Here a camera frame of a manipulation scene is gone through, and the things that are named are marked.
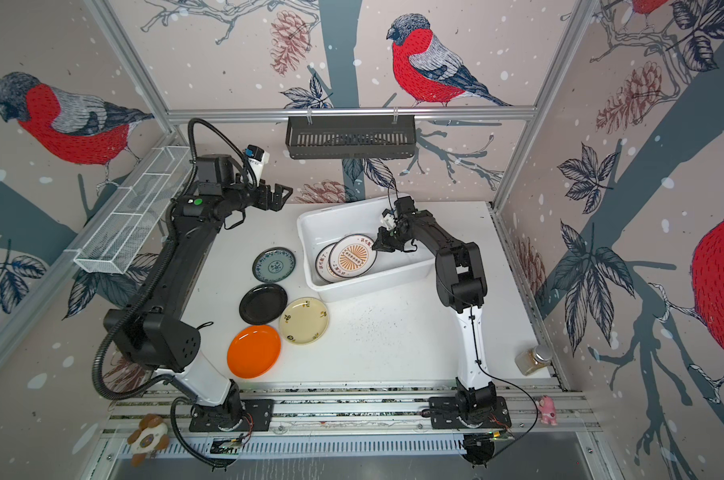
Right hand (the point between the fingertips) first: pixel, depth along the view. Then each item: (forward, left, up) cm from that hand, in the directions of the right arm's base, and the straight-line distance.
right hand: (373, 249), depth 101 cm
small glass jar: (-35, -43, 0) cm, 56 cm away
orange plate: (-35, +32, -3) cm, 48 cm away
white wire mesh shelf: (-19, +62, +27) cm, 70 cm away
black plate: (-20, +34, -3) cm, 40 cm away
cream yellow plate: (-24, +21, -7) cm, 33 cm away
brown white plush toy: (-56, +50, -1) cm, 75 cm away
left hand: (-3, +25, +32) cm, 40 cm away
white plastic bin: (+4, +19, +6) cm, 20 cm away
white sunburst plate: (-5, +18, -3) cm, 19 cm away
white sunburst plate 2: (-1, +8, -3) cm, 8 cm away
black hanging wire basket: (+34, +9, +23) cm, 42 cm away
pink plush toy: (-45, -46, -6) cm, 64 cm away
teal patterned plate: (-4, +36, -4) cm, 36 cm away
